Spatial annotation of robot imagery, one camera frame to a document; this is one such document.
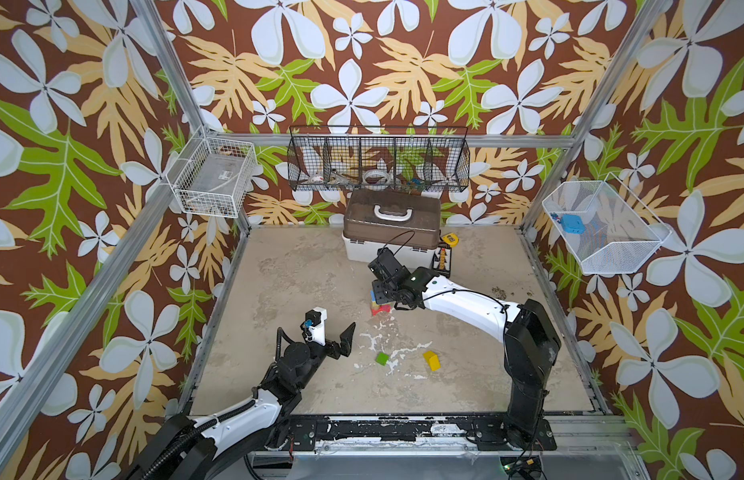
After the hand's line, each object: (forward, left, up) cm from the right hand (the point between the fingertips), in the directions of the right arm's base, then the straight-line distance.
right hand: (378, 288), depth 88 cm
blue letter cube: (-7, +2, +6) cm, 9 cm away
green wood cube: (-16, -1, -13) cm, 21 cm away
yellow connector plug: (+29, -30, -11) cm, 43 cm away
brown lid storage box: (+20, -9, +8) cm, 23 cm away
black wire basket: (+38, +16, +20) cm, 45 cm away
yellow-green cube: (-1, +1, -8) cm, 9 cm away
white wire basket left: (+26, +49, +23) cm, 60 cm away
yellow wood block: (-18, -15, -12) cm, 26 cm away
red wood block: (-2, -1, -9) cm, 9 cm away
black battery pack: (+19, -24, -11) cm, 32 cm away
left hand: (-9, +12, 0) cm, 15 cm away
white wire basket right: (+4, -63, +18) cm, 66 cm away
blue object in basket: (+13, -58, +13) cm, 60 cm away
